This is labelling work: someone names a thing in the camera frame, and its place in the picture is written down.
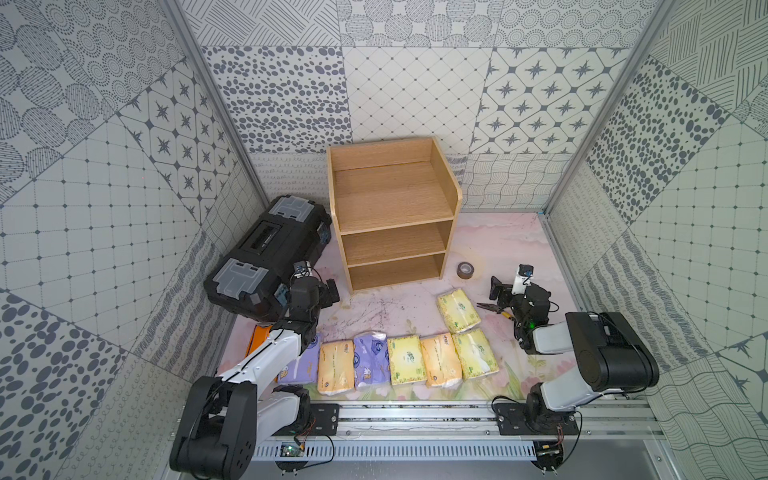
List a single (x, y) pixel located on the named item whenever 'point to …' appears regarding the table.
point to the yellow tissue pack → (441, 359)
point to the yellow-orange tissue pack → (336, 366)
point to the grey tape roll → (465, 270)
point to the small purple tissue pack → (371, 358)
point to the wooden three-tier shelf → (394, 204)
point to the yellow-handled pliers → (495, 308)
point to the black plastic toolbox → (250, 278)
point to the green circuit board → (291, 450)
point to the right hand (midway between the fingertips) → (508, 281)
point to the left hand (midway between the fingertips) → (314, 280)
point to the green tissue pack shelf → (407, 363)
